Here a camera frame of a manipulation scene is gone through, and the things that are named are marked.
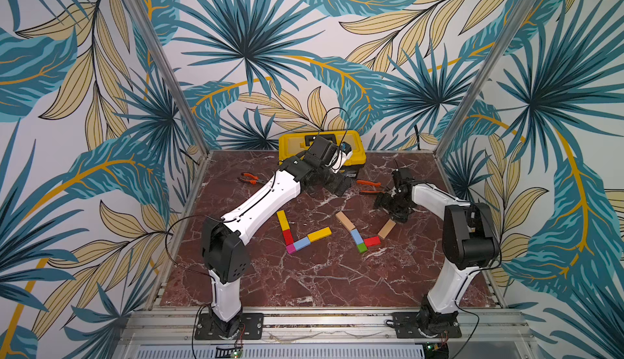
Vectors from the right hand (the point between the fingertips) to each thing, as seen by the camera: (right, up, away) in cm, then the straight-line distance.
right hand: (383, 210), depth 98 cm
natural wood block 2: (+1, -7, -3) cm, 7 cm away
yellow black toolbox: (-37, +27, +3) cm, 47 cm away
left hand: (-20, +12, -18) cm, 30 cm away
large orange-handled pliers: (-3, +10, +9) cm, 14 cm away
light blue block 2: (-11, -10, -7) cm, 17 cm away
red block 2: (-6, -11, -5) cm, 14 cm away
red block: (-38, -9, -6) cm, 39 cm away
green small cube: (-10, -13, -8) cm, 18 cm away
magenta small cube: (-36, -13, -10) cm, 40 cm away
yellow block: (-40, -4, -3) cm, 40 cm away
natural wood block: (-18, -2, 0) cm, 18 cm away
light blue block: (-33, -11, -8) cm, 35 cm away
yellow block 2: (-26, -8, -5) cm, 28 cm away
